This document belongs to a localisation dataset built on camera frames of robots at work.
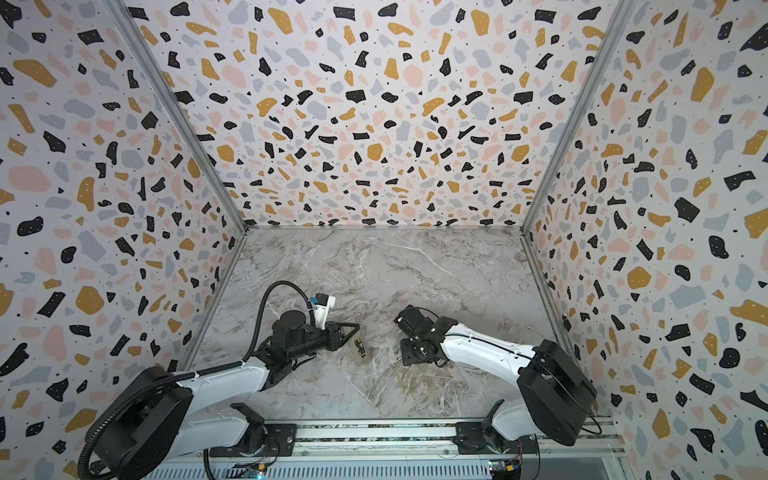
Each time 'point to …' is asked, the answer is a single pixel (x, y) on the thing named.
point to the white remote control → (359, 350)
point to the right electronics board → (505, 469)
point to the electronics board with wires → (250, 470)
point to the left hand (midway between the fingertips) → (357, 324)
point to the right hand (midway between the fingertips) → (405, 350)
